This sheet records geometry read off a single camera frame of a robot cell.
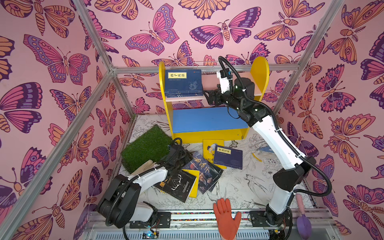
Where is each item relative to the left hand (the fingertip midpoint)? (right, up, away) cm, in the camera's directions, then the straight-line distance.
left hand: (192, 154), depth 88 cm
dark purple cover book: (+9, -11, -3) cm, 15 cm away
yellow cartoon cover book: (+11, +2, +11) cm, 16 cm away
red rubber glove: (+18, -33, -15) cm, 40 cm away
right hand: (+9, +35, -20) cm, 42 cm away
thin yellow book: (+1, -19, -8) cm, 21 cm away
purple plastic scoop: (+54, -30, -18) cm, 64 cm away
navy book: (+23, -2, +5) cm, 24 cm away
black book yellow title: (-7, -16, -7) cm, 19 cm away
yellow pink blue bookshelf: (-1, +21, +7) cm, 22 cm away
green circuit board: (-20, -36, -16) cm, 45 cm away
